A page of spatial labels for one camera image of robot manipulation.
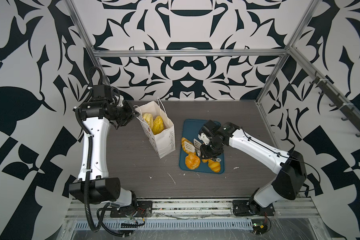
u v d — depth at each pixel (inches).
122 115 24.2
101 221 16.3
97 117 17.7
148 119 31.0
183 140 37.7
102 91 20.6
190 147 33.2
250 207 26.5
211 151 27.0
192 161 33.6
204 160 34.3
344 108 23.2
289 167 16.9
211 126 25.0
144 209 28.3
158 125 33.9
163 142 30.4
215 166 33.4
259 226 27.9
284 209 29.9
